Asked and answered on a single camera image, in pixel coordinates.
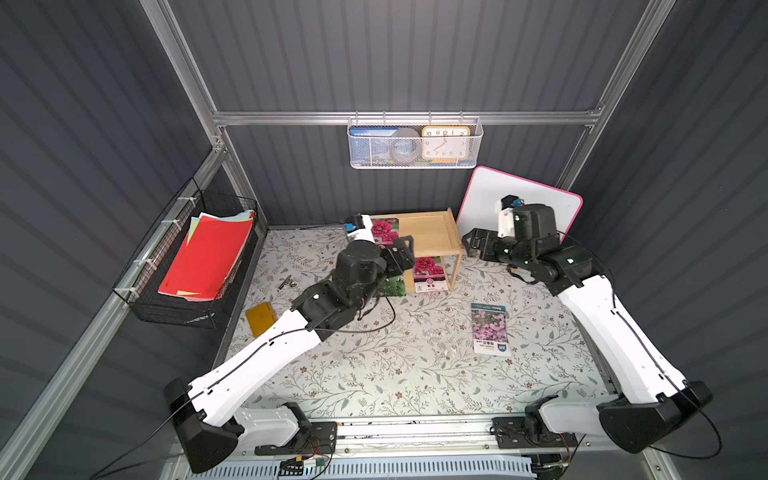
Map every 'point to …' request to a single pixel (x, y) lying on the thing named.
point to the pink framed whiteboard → (486, 188)
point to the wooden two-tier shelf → (435, 235)
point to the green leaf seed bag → (394, 286)
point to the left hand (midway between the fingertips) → (399, 242)
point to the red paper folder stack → (208, 256)
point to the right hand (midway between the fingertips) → (486, 237)
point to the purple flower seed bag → (490, 331)
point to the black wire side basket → (140, 285)
